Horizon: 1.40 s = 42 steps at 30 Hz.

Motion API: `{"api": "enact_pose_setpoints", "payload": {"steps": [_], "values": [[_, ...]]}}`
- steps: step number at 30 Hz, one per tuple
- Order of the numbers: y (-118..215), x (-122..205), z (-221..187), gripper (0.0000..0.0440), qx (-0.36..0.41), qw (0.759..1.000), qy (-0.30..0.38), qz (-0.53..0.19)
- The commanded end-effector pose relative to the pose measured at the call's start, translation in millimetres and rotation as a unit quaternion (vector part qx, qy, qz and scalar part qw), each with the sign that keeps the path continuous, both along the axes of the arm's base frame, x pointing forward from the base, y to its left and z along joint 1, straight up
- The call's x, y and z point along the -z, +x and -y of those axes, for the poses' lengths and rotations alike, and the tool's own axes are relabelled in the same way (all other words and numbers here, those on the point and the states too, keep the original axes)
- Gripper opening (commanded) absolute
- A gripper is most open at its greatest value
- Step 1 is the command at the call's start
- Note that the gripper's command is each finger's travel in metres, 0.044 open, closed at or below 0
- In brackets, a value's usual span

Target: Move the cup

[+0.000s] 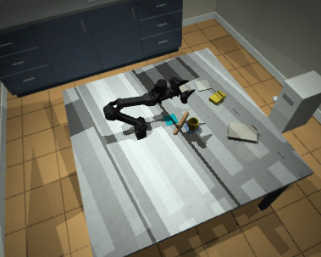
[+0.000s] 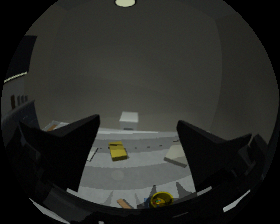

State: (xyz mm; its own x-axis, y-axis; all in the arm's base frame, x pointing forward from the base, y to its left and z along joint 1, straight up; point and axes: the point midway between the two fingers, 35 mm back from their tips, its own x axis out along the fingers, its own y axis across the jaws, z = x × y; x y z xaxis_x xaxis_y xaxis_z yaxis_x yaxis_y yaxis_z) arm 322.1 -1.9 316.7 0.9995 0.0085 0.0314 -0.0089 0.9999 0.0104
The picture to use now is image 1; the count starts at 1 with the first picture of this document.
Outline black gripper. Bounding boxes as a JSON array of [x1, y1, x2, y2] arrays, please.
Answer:
[[167, 76, 195, 104]]

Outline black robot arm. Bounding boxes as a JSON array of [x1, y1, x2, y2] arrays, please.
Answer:
[[103, 78, 180, 140]]

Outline tan flat bar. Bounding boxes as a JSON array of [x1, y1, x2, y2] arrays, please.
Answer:
[[174, 111, 189, 135]]

